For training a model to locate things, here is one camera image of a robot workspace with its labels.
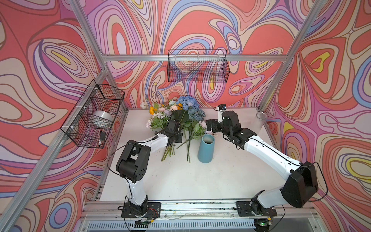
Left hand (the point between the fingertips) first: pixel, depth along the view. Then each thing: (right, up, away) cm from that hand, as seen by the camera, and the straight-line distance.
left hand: (180, 135), depth 98 cm
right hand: (+20, +8, -15) cm, 27 cm away
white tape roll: (-37, +11, -27) cm, 47 cm away
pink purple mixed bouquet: (-16, +13, +4) cm, 21 cm away
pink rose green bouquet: (+12, +3, -2) cm, 13 cm away
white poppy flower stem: (-32, +23, +21) cm, 45 cm away
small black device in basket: (-39, +2, -25) cm, 46 cm away
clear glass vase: (+55, +9, +2) cm, 56 cm away
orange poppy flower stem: (-20, +17, +4) cm, 26 cm away
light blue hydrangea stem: (+6, +23, +1) cm, 23 cm away
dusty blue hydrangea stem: (+10, +14, +6) cm, 19 cm away
